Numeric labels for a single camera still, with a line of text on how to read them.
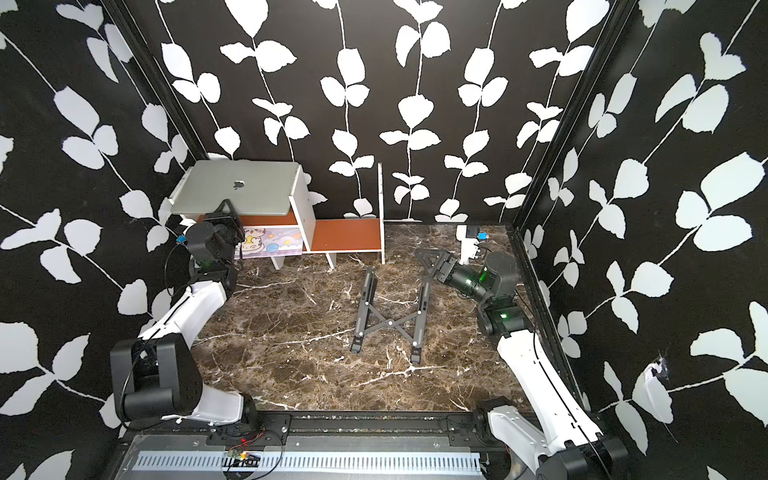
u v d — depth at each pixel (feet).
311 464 2.30
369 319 3.00
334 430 2.45
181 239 2.34
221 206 2.51
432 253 2.13
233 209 2.51
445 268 1.99
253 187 2.69
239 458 2.31
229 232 2.39
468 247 2.08
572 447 1.26
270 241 3.22
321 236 3.30
